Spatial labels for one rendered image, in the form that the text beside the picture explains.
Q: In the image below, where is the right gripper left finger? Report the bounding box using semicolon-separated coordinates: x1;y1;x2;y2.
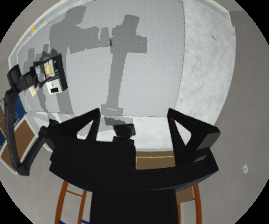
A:
48;108;101;141

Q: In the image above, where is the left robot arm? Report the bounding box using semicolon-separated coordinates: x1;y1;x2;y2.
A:
4;64;59;176

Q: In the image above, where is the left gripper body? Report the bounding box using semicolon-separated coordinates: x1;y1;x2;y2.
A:
30;62;39;88

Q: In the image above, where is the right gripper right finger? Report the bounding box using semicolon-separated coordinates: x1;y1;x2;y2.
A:
167;108;221;166

